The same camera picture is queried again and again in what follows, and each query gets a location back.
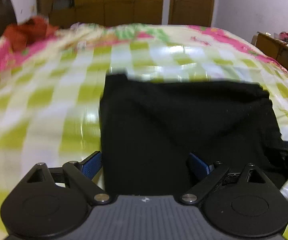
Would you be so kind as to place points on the wooden door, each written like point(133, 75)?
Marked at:
point(191, 2)

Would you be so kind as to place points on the wooden wardrobe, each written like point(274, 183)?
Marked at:
point(119, 2)

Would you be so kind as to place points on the red crumpled cloth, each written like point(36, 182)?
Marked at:
point(26, 33)

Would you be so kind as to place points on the green checkered bed sheet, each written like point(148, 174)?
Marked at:
point(59, 100)

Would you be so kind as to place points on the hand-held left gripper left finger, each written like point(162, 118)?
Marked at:
point(91, 165)

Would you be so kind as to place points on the black pants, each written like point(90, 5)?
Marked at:
point(178, 125)

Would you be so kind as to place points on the grey storage basket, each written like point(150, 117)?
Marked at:
point(62, 4)

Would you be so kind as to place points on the wooden nightstand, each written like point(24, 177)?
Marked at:
point(278, 50)

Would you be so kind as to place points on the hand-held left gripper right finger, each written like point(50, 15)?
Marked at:
point(198, 166)

